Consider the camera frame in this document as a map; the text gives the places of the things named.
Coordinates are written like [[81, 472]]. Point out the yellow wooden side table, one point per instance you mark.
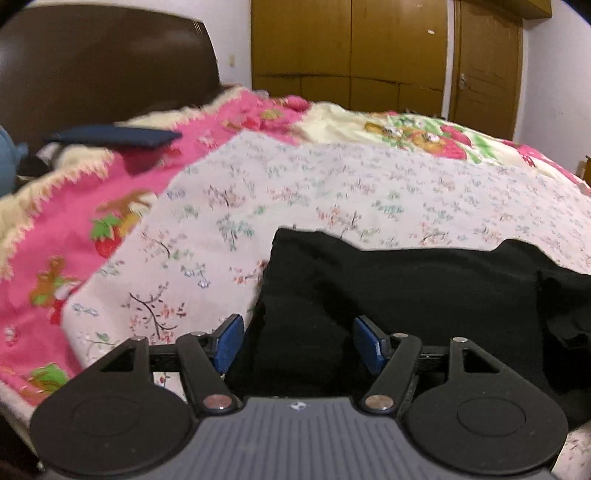
[[587, 171]]

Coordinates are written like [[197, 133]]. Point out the dark brown headboard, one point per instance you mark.
[[68, 65]]

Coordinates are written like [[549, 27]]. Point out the dark blue flat case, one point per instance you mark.
[[110, 135]]

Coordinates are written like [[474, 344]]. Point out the floral white pink bedspread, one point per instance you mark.
[[111, 259]]

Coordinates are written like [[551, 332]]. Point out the blue plush toy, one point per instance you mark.
[[11, 155]]

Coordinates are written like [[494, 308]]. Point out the brown wooden door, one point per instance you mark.
[[487, 69]]

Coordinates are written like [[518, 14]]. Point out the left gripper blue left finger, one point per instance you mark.
[[204, 359]]

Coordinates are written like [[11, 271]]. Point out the black pants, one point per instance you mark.
[[513, 301]]

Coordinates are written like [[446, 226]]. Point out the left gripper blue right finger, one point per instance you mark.
[[392, 359]]

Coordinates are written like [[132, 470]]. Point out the brown wooden wardrobe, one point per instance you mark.
[[368, 56]]

